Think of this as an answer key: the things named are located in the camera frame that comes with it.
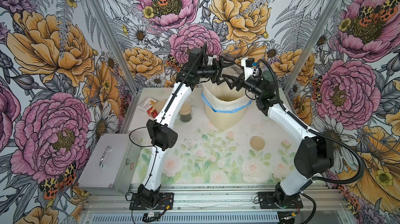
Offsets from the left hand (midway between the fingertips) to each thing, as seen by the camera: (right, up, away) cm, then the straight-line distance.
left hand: (233, 72), depth 73 cm
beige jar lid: (+18, -38, +20) cm, 47 cm away
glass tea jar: (-25, -20, +23) cm, 39 cm away
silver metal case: (-54, -43, -2) cm, 69 cm away
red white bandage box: (-52, -16, +34) cm, 64 cm away
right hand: (-2, 0, +3) cm, 3 cm away
